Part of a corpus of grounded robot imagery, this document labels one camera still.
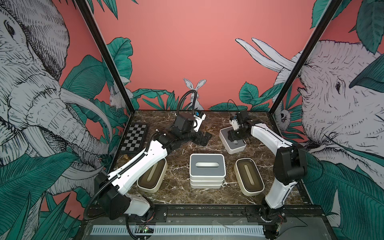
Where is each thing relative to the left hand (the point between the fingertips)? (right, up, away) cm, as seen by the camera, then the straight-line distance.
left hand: (206, 130), depth 73 cm
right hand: (+18, -3, +21) cm, 28 cm away
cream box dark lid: (-29, -28, +7) cm, 41 cm away
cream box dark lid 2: (+25, -26, +10) cm, 38 cm away
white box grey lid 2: (+17, -12, +20) cm, 29 cm away
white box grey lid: (+1, -18, -1) cm, 18 cm away
